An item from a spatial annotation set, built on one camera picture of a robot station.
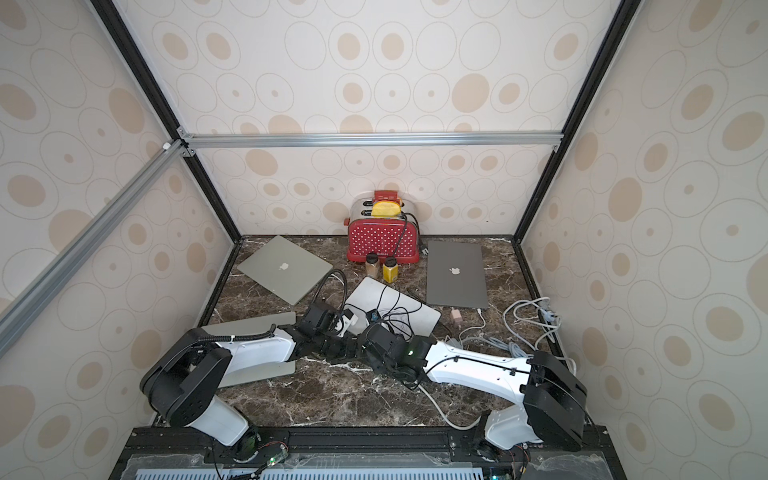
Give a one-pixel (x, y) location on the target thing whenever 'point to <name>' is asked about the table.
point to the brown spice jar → (372, 265)
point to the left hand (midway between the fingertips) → (370, 359)
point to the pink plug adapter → (456, 317)
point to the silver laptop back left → (286, 268)
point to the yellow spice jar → (390, 270)
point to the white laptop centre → (375, 303)
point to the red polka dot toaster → (388, 237)
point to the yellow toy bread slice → (386, 208)
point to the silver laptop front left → (262, 326)
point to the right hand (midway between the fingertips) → (374, 355)
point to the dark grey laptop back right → (455, 275)
